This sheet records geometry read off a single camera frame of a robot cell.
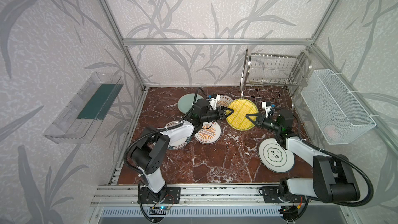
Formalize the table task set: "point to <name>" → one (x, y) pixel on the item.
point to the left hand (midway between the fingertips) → (234, 109)
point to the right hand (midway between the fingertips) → (247, 112)
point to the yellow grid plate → (241, 107)
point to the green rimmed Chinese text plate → (178, 143)
